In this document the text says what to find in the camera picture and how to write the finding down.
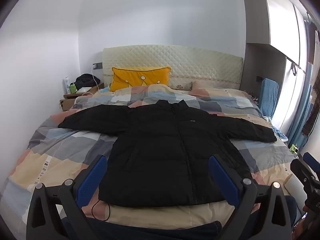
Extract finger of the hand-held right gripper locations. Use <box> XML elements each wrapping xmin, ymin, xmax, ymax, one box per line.
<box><xmin>303</xmin><ymin>152</ymin><xmax>320</xmax><ymax>174</ymax></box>
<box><xmin>290</xmin><ymin>158</ymin><xmax>318</xmax><ymax>193</ymax></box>

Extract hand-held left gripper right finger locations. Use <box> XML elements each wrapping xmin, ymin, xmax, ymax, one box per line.
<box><xmin>209</xmin><ymin>154</ymin><xmax>293</xmax><ymax>240</ymax></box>

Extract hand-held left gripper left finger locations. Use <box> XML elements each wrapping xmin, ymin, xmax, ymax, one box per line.
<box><xmin>26</xmin><ymin>155</ymin><xmax>108</xmax><ymax>240</ymax></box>

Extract black puffer jacket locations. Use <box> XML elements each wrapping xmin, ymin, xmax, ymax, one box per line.
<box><xmin>58</xmin><ymin>99</ymin><xmax>277</xmax><ymax>208</ymax></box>

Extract patchwork checked duvet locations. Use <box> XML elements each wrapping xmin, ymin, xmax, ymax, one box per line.
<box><xmin>0</xmin><ymin>84</ymin><xmax>298</xmax><ymax>233</ymax></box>

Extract brown plaid scarf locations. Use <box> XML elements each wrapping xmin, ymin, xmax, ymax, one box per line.
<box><xmin>301</xmin><ymin>80</ymin><xmax>320</xmax><ymax>135</ymax></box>

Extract blue curtain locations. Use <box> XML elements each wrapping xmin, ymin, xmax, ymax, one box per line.
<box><xmin>287</xmin><ymin>84</ymin><xmax>313</xmax><ymax>148</ymax></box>

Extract light blue crumpled cloth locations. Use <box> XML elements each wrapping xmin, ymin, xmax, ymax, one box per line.
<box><xmin>271</xmin><ymin>126</ymin><xmax>288</xmax><ymax>140</ymax></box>

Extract brown wooden nightstand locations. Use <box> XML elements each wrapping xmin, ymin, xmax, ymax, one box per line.
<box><xmin>59</xmin><ymin>82</ymin><xmax>105</xmax><ymax>112</ymax></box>

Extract blue towel cloth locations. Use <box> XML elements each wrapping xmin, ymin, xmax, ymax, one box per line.
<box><xmin>259</xmin><ymin>78</ymin><xmax>279</xmax><ymax>118</ymax></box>

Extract person's blue jeans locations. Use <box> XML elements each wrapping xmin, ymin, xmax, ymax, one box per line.
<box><xmin>60</xmin><ymin>195</ymin><xmax>298</xmax><ymax>240</ymax></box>

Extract black bag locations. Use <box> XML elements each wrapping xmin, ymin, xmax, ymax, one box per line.
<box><xmin>74</xmin><ymin>73</ymin><xmax>101</xmax><ymax>89</ymax></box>

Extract beige floral pillow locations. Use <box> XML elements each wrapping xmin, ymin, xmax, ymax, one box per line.
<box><xmin>169</xmin><ymin>80</ymin><xmax>194</xmax><ymax>91</ymax></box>

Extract yellow crown print pillow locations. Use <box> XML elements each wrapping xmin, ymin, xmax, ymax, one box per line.
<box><xmin>109</xmin><ymin>66</ymin><xmax>172</xmax><ymax>92</ymax></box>

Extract cream quilted headboard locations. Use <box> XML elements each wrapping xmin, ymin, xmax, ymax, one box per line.
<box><xmin>102</xmin><ymin>45</ymin><xmax>244</xmax><ymax>90</ymax></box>

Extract white grey wardrobe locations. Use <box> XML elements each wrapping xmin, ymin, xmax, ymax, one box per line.
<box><xmin>241</xmin><ymin>0</ymin><xmax>313</xmax><ymax>140</ymax></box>

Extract black elastic cord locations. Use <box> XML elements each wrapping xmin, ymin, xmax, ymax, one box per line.
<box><xmin>91</xmin><ymin>199</ymin><xmax>111</xmax><ymax>222</ymax></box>

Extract white charger cable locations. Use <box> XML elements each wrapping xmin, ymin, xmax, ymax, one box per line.
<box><xmin>67</xmin><ymin>65</ymin><xmax>99</xmax><ymax>110</ymax></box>

